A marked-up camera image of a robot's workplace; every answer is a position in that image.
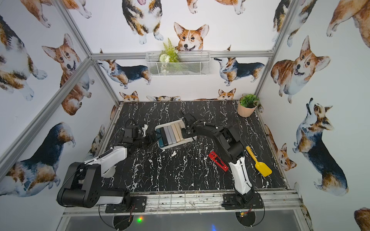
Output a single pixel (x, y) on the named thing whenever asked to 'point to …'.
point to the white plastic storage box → (185, 140)
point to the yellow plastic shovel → (263, 167)
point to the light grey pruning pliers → (168, 138)
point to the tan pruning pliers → (175, 131)
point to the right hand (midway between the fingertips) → (183, 133)
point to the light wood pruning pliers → (180, 125)
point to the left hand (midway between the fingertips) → (161, 135)
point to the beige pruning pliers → (175, 124)
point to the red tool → (215, 158)
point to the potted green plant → (246, 104)
